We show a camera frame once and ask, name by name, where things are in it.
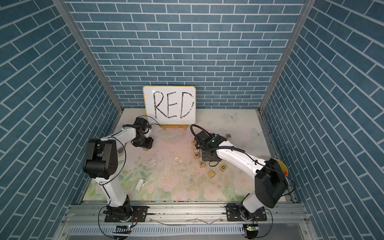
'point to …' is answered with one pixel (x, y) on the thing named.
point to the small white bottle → (140, 185)
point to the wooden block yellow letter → (211, 174)
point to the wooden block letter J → (196, 151)
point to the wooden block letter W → (196, 156)
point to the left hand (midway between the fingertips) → (150, 144)
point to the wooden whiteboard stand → (165, 126)
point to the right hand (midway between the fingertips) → (210, 157)
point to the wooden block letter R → (146, 149)
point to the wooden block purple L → (202, 164)
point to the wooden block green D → (222, 167)
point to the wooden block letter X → (193, 143)
